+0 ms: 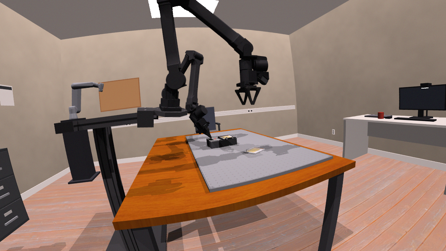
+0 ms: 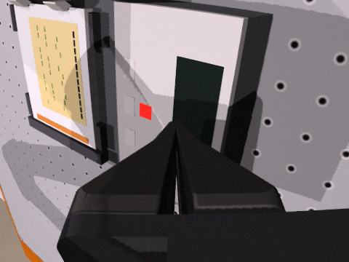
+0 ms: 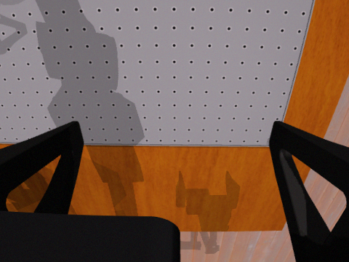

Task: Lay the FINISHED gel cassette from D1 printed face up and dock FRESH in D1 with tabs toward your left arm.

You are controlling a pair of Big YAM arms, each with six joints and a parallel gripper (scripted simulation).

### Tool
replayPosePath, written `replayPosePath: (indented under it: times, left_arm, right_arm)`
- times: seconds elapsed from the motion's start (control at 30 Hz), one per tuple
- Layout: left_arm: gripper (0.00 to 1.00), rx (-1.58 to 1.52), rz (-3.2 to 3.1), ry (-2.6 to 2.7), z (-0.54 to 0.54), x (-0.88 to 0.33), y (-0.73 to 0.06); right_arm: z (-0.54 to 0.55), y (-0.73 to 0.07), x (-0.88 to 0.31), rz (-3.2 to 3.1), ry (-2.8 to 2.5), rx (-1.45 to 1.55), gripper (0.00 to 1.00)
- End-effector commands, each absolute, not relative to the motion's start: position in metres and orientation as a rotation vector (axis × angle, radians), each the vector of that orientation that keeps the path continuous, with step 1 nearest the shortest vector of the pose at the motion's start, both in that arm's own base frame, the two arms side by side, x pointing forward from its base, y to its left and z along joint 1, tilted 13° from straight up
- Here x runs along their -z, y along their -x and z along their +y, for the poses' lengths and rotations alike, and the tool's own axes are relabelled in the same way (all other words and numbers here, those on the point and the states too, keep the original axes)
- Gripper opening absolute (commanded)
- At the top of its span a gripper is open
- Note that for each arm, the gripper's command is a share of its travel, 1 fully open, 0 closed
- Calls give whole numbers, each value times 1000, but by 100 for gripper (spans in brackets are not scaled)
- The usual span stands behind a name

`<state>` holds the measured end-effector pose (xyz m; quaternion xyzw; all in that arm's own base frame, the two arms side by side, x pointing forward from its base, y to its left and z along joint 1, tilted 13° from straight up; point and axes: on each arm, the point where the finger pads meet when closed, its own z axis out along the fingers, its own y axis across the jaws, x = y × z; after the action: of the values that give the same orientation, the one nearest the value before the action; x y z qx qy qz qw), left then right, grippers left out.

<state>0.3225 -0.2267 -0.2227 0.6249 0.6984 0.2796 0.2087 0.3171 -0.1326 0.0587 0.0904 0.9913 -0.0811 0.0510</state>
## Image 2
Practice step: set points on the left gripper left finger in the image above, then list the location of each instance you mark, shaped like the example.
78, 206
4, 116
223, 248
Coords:
138, 183

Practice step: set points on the grey perforated base plate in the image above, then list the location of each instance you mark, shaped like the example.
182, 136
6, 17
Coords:
297, 140

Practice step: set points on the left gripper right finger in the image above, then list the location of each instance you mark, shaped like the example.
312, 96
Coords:
215, 184

